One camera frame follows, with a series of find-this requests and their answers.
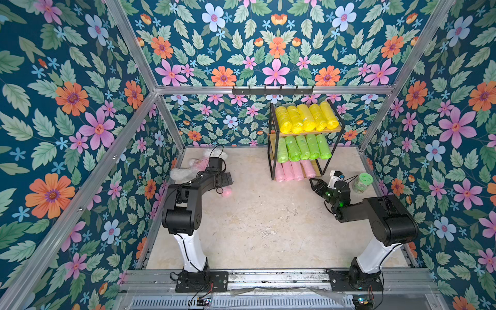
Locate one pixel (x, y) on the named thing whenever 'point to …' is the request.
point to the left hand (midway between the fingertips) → (223, 179)
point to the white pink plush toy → (197, 165)
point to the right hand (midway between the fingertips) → (314, 180)
